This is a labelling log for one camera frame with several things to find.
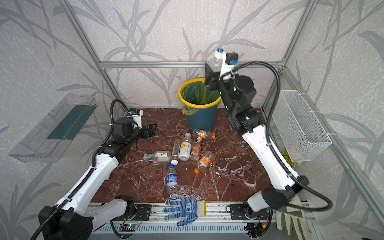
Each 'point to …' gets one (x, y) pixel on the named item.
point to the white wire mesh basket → (301, 133)
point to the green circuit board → (130, 227)
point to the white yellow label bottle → (185, 151)
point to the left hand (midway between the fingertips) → (151, 119)
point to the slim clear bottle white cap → (176, 150)
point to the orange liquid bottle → (196, 151)
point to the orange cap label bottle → (204, 161)
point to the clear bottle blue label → (171, 180)
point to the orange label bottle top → (203, 134)
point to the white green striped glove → (294, 220)
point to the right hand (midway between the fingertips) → (217, 59)
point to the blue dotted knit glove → (187, 207)
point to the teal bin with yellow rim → (199, 103)
